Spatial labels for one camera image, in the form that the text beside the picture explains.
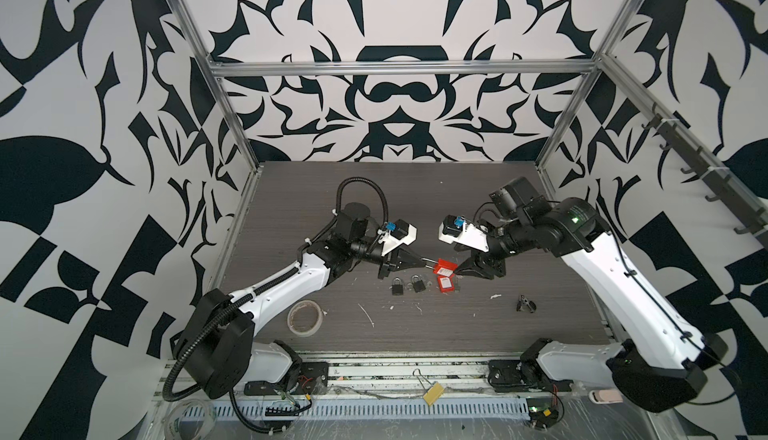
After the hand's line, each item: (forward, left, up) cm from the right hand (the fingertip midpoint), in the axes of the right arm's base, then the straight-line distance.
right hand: (459, 253), depth 65 cm
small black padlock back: (+4, +13, -28) cm, 31 cm away
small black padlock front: (+5, +7, -28) cm, 29 cm away
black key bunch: (-2, -21, -25) cm, 33 cm away
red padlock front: (+5, -2, -28) cm, 28 cm away
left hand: (+2, +6, -5) cm, 8 cm away
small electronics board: (-26, -20, -30) cm, 44 cm away
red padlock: (-1, +3, -4) cm, 5 cm away
